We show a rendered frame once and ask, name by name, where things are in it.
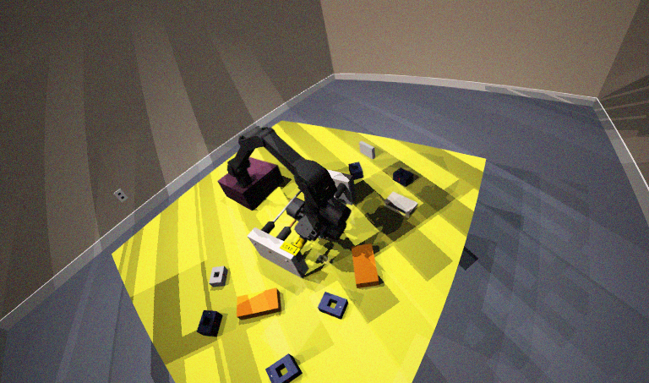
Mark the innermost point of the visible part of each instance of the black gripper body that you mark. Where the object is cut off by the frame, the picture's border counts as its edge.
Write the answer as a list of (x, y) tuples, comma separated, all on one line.
[(294, 209)]

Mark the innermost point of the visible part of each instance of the orange rectangular block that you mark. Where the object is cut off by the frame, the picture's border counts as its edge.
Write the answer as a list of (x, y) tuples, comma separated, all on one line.
[(258, 304), (364, 266)]

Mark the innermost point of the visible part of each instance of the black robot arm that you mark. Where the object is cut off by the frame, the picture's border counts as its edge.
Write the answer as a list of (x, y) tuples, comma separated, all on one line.
[(310, 177)]

